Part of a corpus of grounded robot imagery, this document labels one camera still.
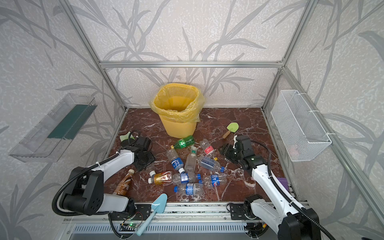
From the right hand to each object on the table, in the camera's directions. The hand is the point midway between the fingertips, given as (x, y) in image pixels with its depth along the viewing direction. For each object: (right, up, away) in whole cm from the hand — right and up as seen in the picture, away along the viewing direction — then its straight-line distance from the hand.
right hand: (221, 146), depth 82 cm
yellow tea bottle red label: (-33, -17, -3) cm, 37 cm away
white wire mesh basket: (+31, +8, -20) cm, 38 cm away
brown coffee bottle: (-52, -22, -5) cm, 57 cm away
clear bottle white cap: (-40, -14, +2) cm, 43 cm away
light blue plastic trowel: (-33, -30, -7) cm, 45 cm away
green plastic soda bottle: (-22, 0, +12) cm, 25 cm away
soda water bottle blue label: (-6, -11, +4) cm, 13 cm away
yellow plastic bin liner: (-27, +28, +22) cm, 45 cm away
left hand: (-41, -8, +8) cm, 43 cm away
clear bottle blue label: (-25, -10, +2) cm, 27 cm away
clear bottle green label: (-18, -11, +10) cm, 23 cm away
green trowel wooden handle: (+12, +9, +27) cm, 31 cm away
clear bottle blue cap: (-20, -17, -2) cm, 27 cm away
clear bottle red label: (-7, -3, +9) cm, 12 cm away
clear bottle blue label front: (-17, -21, -7) cm, 28 cm away
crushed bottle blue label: (-4, -18, -2) cm, 19 cm away
